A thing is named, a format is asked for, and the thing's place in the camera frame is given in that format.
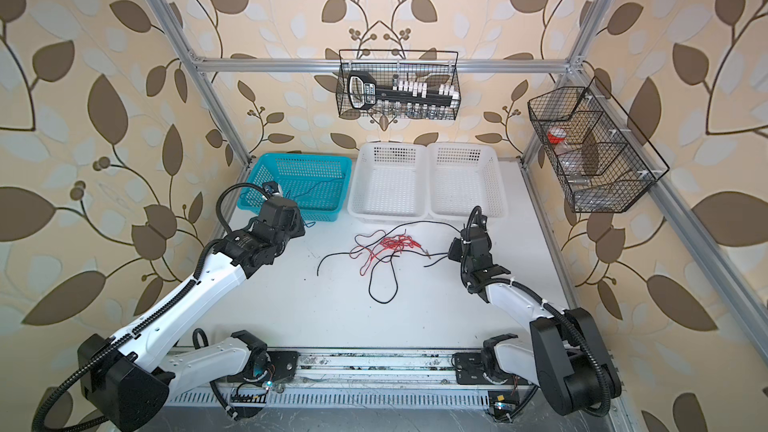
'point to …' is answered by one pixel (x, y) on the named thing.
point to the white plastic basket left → (389, 184)
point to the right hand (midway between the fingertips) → (461, 242)
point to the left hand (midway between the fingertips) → (293, 213)
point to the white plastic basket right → (462, 176)
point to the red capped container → (556, 135)
